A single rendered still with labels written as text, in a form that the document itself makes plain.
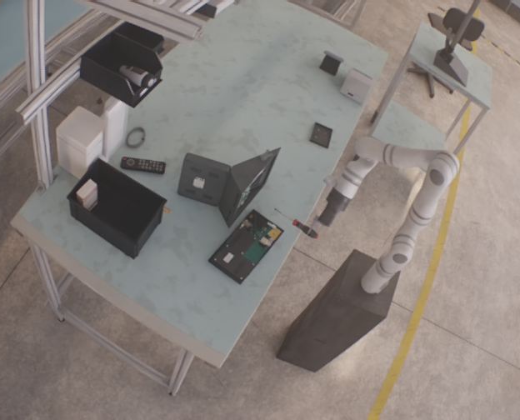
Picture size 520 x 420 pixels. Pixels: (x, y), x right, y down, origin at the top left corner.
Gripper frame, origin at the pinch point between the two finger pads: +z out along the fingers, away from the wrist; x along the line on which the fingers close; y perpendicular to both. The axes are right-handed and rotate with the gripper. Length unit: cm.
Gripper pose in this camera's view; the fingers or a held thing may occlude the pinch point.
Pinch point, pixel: (307, 233)
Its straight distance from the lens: 178.0
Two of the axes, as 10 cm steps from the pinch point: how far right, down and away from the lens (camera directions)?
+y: 8.3, 5.5, -1.4
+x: 2.6, -1.4, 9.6
